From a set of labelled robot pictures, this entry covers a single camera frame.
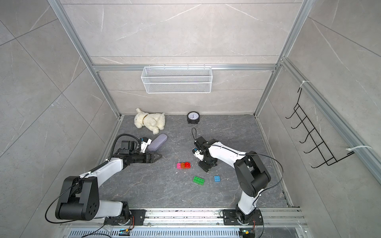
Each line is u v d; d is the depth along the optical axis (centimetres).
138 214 73
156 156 79
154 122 101
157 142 100
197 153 84
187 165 90
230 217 72
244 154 51
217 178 86
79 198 47
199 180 84
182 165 88
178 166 88
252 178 46
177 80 101
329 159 58
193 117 115
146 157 77
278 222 75
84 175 47
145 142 80
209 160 76
